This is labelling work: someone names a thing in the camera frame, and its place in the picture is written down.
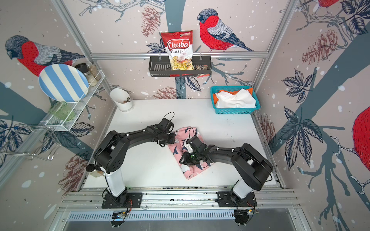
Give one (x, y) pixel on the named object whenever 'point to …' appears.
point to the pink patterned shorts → (180, 147)
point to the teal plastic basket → (241, 110)
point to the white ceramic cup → (122, 98)
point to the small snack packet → (201, 67)
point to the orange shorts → (251, 89)
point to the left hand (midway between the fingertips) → (176, 138)
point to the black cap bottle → (90, 168)
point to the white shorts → (242, 98)
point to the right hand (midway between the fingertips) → (181, 161)
